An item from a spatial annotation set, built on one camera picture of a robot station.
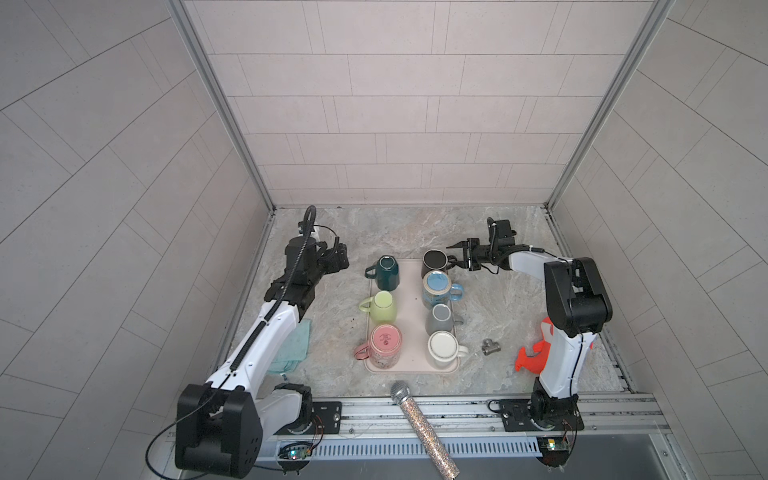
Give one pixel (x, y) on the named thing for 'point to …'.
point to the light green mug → (382, 307)
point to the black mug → (437, 260)
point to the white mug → (443, 349)
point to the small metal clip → (489, 346)
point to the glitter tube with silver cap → (425, 431)
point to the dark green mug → (386, 272)
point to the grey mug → (439, 318)
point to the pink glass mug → (383, 348)
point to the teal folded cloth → (293, 350)
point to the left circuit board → (295, 451)
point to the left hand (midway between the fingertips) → (339, 242)
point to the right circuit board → (555, 450)
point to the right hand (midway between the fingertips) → (447, 248)
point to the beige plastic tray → (411, 325)
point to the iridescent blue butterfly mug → (437, 288)
